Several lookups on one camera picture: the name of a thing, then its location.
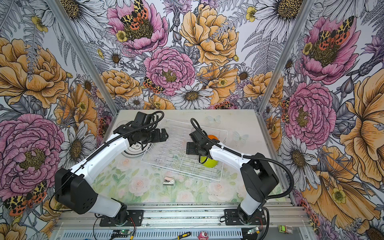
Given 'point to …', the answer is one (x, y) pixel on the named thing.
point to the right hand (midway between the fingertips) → (194, 153)
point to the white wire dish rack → (171, 153)
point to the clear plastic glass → (123, 122)
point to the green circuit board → (123, 233)
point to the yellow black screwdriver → (180, 236)
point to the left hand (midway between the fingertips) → (159, 141)
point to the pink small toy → (203, 235)
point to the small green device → (285, 229)
